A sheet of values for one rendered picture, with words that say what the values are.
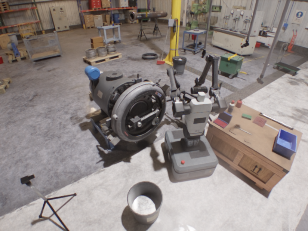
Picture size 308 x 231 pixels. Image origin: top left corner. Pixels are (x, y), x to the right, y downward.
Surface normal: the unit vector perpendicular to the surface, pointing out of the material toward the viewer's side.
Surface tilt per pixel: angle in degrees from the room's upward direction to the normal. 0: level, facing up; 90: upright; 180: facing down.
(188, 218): 0
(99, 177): 0
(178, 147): 0
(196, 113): 90
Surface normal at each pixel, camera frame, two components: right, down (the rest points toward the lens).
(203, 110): 0.15, 0.61
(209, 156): 0.00, -0.79
